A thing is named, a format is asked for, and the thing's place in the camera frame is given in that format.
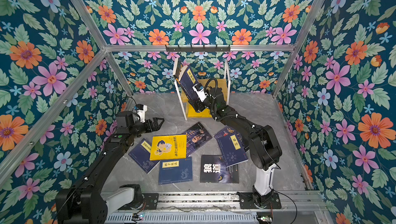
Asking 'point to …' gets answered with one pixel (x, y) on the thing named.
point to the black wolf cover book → (213, 169)
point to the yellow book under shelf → (192, 112)
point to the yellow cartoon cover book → (168, 147)
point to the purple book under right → (228, 136)
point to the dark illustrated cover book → (196, 136)
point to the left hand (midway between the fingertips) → (158, 116)
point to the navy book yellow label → (188, 79)
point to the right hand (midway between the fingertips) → (195, 94)
